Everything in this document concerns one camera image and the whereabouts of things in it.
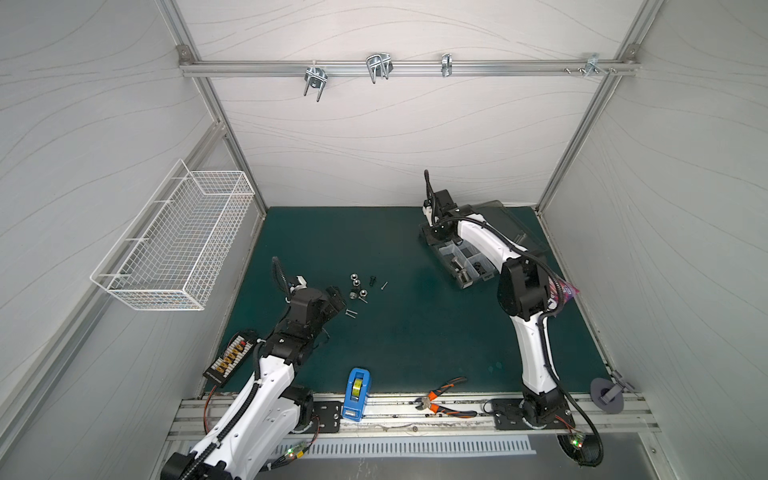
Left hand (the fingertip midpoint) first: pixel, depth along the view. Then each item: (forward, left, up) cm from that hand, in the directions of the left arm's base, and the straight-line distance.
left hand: (334, 291), depth 83 cm
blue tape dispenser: (-26, -8, -8) cm, 28 cm away
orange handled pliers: (-25, -27, -12) cm, 39 cm away
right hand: (+26, -31, -2) cm, 40 cm away
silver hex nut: (+10, -4, -12) cm, 16 cm away
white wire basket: (-3, +35, +19) cm, 40 cm away
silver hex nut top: (+12, -3, -11) cm, 16 cm away
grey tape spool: (-20, -72, -12) cm, 76 cm away
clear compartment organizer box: (+16, -42, -8) cm, 46 cm away
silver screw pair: (-1, -4, -12) cm, 13 cm away
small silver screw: (+9, -14, -12) cm, 20 cm away
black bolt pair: (+11, -9, -11) cm, 18 cm away
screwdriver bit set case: (-16, +28, -10) cm, 34 cm away
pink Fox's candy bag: (+7, -72, -9) cm, 73 cm away
